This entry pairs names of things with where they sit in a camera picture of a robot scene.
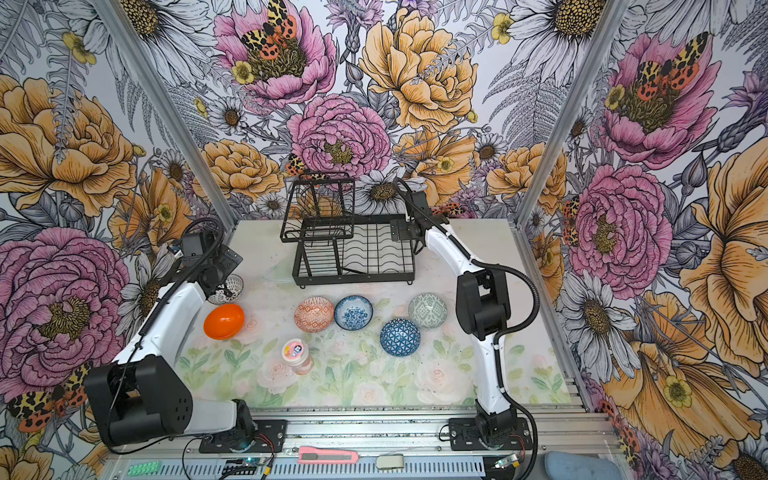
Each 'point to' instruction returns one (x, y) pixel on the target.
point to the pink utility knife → (312, 454)
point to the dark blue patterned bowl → (400, 337)
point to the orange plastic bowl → (224, 321)
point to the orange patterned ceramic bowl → (314, 314)
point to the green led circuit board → (145, 468)
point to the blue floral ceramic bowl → (353, 312)
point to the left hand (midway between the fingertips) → (223, 275)
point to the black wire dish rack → (334, 245)
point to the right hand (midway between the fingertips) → (409, 234)
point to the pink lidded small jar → (295, 353)
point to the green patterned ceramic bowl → (428, 310)
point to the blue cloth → (561, 465)
